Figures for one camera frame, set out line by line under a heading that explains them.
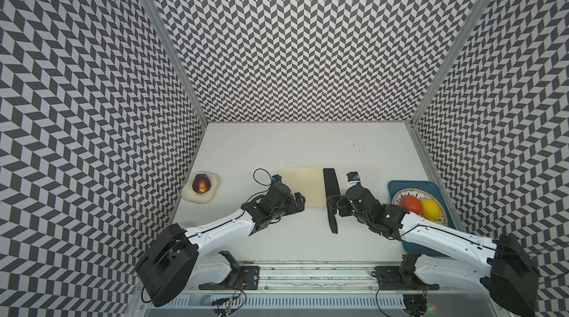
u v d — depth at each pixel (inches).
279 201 25.6
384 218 22.7
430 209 33.3
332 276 29.6
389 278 29.0
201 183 35.0
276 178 30.5
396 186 37.5
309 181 37.6
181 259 15.9
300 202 29.8
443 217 33.2
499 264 16.0
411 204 33.1
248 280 28.4
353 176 27.9
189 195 36.2
